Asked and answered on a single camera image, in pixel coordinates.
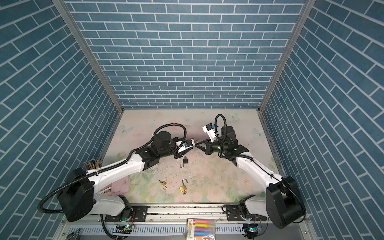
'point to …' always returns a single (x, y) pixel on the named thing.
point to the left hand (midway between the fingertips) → (190, 143)
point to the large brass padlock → (183, 187)
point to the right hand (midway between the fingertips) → (195, 144)
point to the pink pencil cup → (93, 164)
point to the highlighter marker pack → (200, 229)
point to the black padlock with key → (185, 160)
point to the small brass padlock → (164, 183)
